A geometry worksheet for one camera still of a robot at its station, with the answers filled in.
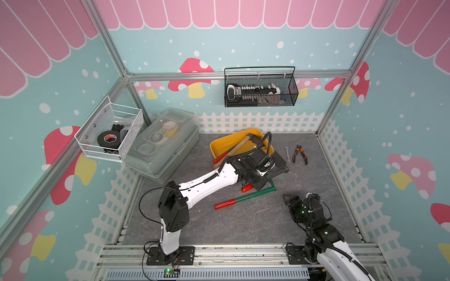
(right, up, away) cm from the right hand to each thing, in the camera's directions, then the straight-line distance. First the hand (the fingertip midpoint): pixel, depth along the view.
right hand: (283, 198), depth 84 cm
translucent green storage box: (-60, +26, +4) cm, 65 cm away
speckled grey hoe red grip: (-28, +22, +17) cm, 39 cm away
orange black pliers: (+19, +25, +29) cm, 42 cm away
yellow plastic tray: (-29, +27, +31) cm, 50 cm away
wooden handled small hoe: (-13, +32, +25) cm, 43 cm away
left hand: (-13, +9, -5) cm, 16 cm away
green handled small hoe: (-26, -3, +3) cm, 26 cm away
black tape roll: (-75, +28, -13) cm, 81 cm away
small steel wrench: (+10, +18, +22) cm, 30 cm away
